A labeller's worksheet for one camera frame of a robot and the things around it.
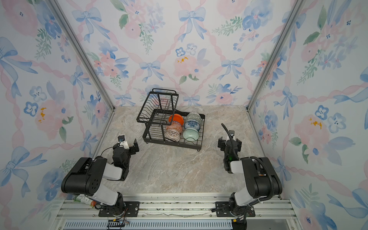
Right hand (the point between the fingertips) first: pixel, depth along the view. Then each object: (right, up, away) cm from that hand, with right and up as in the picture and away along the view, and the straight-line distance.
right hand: (230, 137), depth 93 cm
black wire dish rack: (-40, +9, -14) cm, 43 cm away
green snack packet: (-80, -30, -20) cm, 88 cm away
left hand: (-65, -1, -2) cm, 65 cm away
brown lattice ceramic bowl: (-38, +1, +7) cm, 39 cm away
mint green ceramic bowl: (-25, +1, +7) cm, 26 cm away
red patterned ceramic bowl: (-37, +7, +10) cm, 39 cm away
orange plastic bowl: (-35, +13, +7) cm, 38 cm away
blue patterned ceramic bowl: (-24, +9, +10) cm, 28 cm away
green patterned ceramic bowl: (-23, +15, +14) cm, 30 cm away
